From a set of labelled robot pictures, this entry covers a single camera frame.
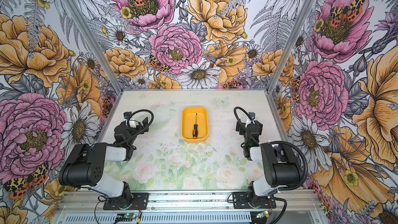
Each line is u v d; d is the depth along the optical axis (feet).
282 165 1.53
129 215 2.34
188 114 3.41
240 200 2.43
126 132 2.40
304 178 1.38
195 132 3.17
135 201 2.41
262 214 2.35
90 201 2.50
